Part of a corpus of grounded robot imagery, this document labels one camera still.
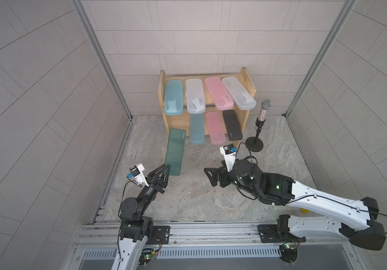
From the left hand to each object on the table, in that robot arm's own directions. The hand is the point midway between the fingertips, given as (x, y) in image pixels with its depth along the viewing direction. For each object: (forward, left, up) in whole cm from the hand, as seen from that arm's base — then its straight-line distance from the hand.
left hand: (172, 168), depth 67 cm
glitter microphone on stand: (+27, -45, -21) cm, 57 cm away
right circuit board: (-26, -48, -23) cm, 59 cm away
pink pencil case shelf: (+23, -19, -2) cm, 30 cm away
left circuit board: (-27, +9, -21) cm, 35 cm away
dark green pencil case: (+6, -1, +4) cm, 7 cm away
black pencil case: (+23, -27, 0) cm, 36 cm away
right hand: (-1, -16, +2) cm, 16 cm away
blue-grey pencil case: (+23, -10, -3) cm, 25 cm away
